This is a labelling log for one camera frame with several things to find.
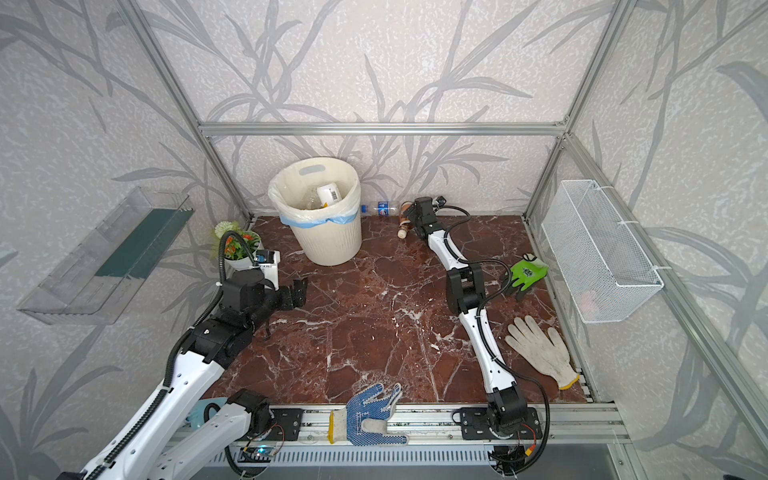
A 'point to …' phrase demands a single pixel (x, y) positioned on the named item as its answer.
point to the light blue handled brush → (203, 409)
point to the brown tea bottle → (404, 222)
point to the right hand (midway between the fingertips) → (415, 203)
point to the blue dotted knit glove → (361, 407)
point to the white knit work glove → (550, 356)
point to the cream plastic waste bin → (324, 237)
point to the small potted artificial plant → (238, 250)
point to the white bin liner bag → (290, 188)
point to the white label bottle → (329, 194)
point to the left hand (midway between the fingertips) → (296, 270)
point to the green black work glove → (528, 271)
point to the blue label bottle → (381, 208)
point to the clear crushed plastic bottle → (312, 200)
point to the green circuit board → (254, 454)
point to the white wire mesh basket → (607, 271)
